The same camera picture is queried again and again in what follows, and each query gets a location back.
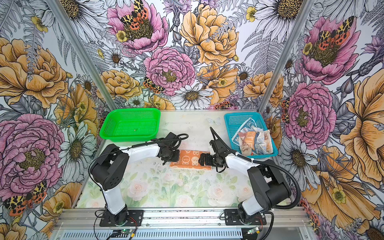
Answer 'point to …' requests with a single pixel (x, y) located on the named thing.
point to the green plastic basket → (128, 125)
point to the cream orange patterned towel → (253, 140)
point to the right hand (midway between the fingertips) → (206, 166)
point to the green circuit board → (126, 231)
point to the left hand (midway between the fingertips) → (175, 162)
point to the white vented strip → (108, 234)
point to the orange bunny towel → (189, 159)
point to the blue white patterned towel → (248, 123)
